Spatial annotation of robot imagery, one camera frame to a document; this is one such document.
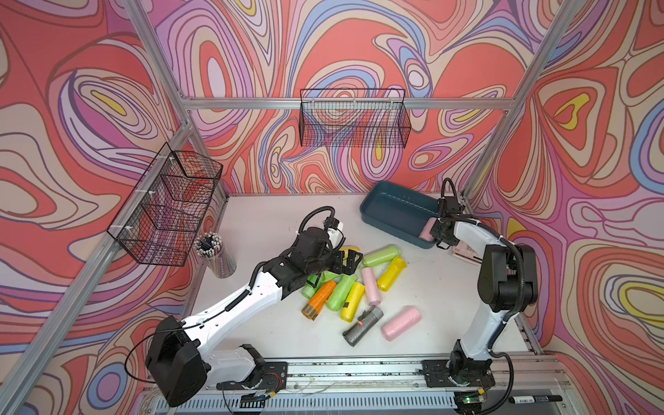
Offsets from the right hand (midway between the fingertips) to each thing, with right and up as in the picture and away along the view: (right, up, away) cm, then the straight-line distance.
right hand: (444, 239), depth 97 cm
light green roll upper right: (-24, -6, -2) cm, 25 cm away
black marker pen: (+11, -41, -29) cm, 51 cm away
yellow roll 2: (-36, -21, -12) cm, 44 cm away
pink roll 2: (-19, -24, -16) cm, 35 cm away
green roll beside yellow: (-40, -17, -11) cm, 45 cm away
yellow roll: (-39, 0, -30) cm, 49 cm away
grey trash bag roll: (-33, -25, -17) cm, 45 cm away
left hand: (-36, -3, -23) cm, 43 cm away
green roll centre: (-44, -12, -9) cm, 47 cm away
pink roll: (-7, +2, -1) cm, 8 cm away
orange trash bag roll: (-48, -20, -12) cm, 53 cm away
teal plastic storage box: (-13, +11, +18) cm, 24 cm away
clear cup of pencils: (-82, -6, -10) cm, 82 cm away
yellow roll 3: (-22, -12, -5) cm, 26 cm away
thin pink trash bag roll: (-29, -16, -9) cm, 34 cm away
